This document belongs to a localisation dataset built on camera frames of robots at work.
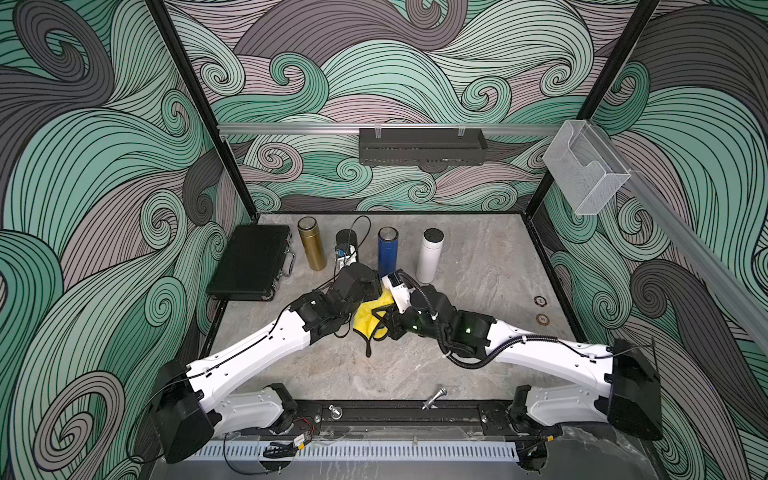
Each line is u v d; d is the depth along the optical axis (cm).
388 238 86
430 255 89
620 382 39
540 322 90
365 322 70
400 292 62
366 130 93
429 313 52
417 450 70
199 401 39
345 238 87
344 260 66
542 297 96
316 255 97
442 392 76
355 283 54
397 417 75
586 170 78
